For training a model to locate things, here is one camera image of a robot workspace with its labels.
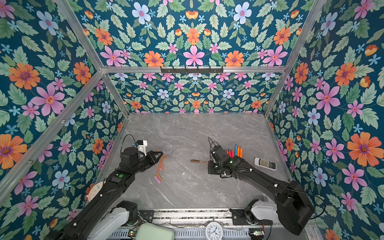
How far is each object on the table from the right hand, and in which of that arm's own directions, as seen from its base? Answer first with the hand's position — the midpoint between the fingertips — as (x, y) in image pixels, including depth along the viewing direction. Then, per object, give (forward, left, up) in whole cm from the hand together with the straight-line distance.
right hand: (208, 168), depth 82 cm
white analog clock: (-28, -2, -5) cm, 29 cm away
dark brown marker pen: (+9, +6, -8) cm, 13 cm away
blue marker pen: (+16, -19, -8) cm, 27 cm away
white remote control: (+6, -36, -7) cm, 37 cm away
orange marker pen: (+16, -21, -8) cm, 27 cm away
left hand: (+5, +23, +12) cm, 26 cm away
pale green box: (-28, +27, -6) cm, 40 cm away
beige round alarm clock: (-10, +62, -5) cm, 63 cm away
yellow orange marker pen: (+15, -23, -8) cm, 28 cm away
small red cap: (+4, +31, -8) cm, 32 cm away
